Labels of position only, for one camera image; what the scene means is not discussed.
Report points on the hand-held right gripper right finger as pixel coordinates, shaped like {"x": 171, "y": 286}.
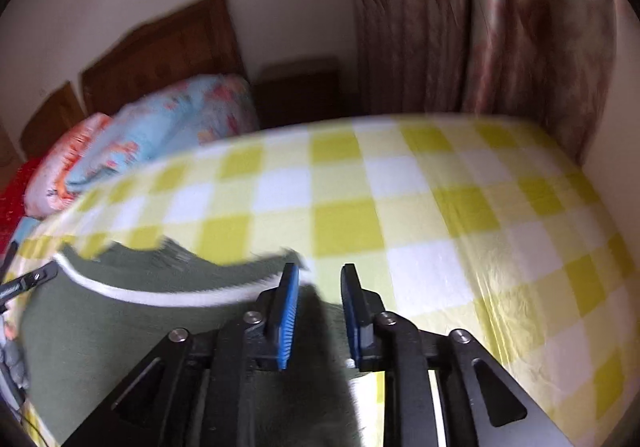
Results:
{"x": 350, "y": 322}

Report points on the pink floral pillow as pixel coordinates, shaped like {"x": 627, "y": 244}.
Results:
{"x": 55, "y": 167}

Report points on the green knitted sweater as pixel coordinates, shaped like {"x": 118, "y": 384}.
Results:
{"x": 125, "y": 342}

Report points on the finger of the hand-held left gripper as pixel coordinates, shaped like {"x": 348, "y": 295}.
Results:
{"x": 30, "y": 279}
{"x": 10, "y": 257}

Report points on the small wooden headboard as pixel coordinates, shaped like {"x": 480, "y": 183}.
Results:
{"x": 52, "y": 122}

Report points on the red patterned cloth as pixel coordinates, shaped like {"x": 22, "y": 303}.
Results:
{"x": 12, "y": 207}

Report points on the dark wooden nightstand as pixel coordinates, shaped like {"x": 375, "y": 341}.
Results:
{"x": 300, "y": 92}

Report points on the yellow checked bed sheet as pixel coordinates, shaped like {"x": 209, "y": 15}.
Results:
{"x": 400, "y": 202}

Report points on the light blue floral pillow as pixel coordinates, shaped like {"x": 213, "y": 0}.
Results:
{"x": 165, "y": 127}

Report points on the large wooden headboard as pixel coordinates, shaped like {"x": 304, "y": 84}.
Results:
{"x": 165, "y": 57}

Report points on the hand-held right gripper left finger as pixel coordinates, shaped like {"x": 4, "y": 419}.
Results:
{"x": 287, "y": 322}

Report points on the pink floral curtain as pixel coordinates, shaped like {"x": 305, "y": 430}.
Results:
{"x": 425, "y": 27}

